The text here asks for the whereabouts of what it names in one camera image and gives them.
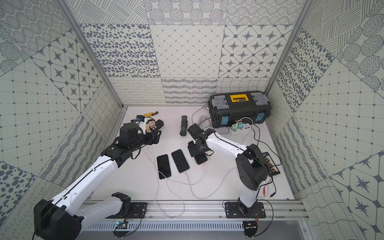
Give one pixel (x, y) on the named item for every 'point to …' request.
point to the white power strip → (247, 128)
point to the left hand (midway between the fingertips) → (149, 128)
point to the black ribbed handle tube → (184, 126)
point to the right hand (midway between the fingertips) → (198, 151)
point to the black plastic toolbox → (226, 110)
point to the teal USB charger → (240, 125)
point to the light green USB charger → (234, 127)
